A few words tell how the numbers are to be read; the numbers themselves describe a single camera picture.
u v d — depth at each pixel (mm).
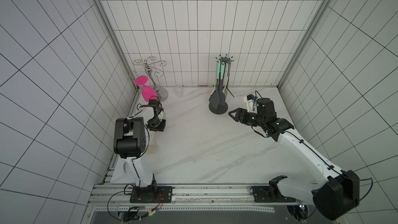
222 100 942
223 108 1008
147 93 926
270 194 661
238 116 693
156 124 837
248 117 677
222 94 942
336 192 381
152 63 940
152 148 885
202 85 1236
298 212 691
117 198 742
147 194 665
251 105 710
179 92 1122
